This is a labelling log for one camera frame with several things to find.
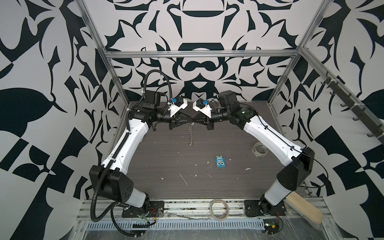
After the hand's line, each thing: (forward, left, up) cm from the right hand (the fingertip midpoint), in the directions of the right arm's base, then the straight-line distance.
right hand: (193, 118), depth 70 cm
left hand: (+1, +1, +1) cm, 1 cm away
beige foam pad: (-33, -54, -30) cm, 70 cm away
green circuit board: (-39, -36, -34) cm, 63 cm away
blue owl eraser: (-8, -15, -31) cm, 36 cm away
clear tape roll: (-33, -16, -32) cm, 49 cm away
